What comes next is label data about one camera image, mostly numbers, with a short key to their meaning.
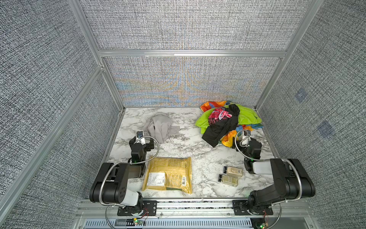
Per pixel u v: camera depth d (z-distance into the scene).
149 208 0.74
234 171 0.82
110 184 0.44
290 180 0.45
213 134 0.94
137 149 0.68
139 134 0.76
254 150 0.70
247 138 0.78
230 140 0.90
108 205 0.46
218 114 0.97
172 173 0.78
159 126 0.95
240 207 0.72
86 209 0.75
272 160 0.51
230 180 0.79
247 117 1.03
